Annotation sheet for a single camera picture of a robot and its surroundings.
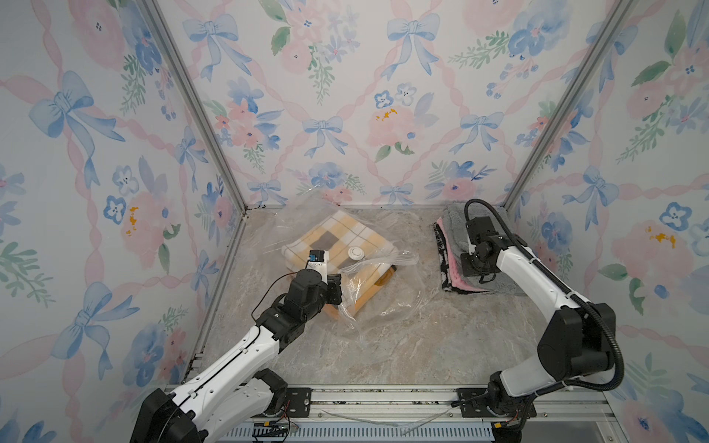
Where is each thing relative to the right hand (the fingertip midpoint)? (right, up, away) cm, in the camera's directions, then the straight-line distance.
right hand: (477, 266), depth 87 cm
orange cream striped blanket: (-36, +2, -6) cm, 36 cm away
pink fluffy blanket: (-5, -6, +4) cm, 9 cm away
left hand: (-42, -2, -8) cm, 43 cm away
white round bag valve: (-39, +4, +1) cm, 39 cm away
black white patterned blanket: (-7, 0, +13) cm, 15 cm away
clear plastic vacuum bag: (-17, -8, +12) cm, 23 cm away
